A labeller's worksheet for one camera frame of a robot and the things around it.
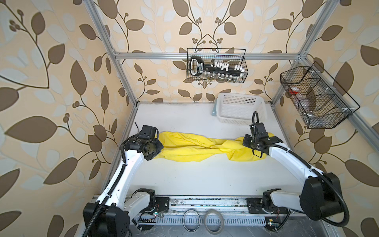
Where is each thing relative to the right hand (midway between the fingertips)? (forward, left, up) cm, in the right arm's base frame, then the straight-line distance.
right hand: (246, 141), depth 88 cm
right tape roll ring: (-34, +21, -10) cm, 41 cm away
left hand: (-5, +51, +6) cm, 52 cm away
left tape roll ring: (-36, +38, -10) cm, 54 cm away
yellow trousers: (0, +41, -5) cm, 42 cm away
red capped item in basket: (+17, -25, +24) cm, 39 cm away
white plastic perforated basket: (+36, -5, -10) cm, 38 cm away
